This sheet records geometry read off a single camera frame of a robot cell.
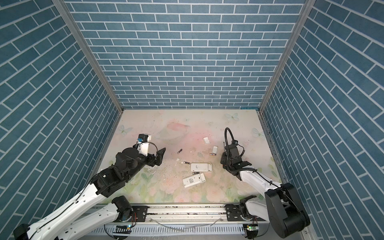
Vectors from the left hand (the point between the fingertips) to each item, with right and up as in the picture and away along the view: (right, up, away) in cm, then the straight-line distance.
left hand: (158, 146), depth 72 cm
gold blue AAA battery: (+28, -9, +24) cm, 38 cm away
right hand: (+35, -7, +19) cm, 41 cm away
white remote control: (+17, -21, +12) cm, 30 cm away
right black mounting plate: (+38, -34, +2) cm, 50 cm away
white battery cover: (+30, -6, +27) cm, 41 cm away
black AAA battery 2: (+18, -18, +15) cm, 29 cm away
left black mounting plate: (-10, -34, +2) cm, 35 cm away
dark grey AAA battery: (+11, -13, +20) cm, 26 cm away
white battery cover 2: (+25, -1, +30) cm, 39 cm away
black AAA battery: (+7, -7, +25) cm, 27 cm away
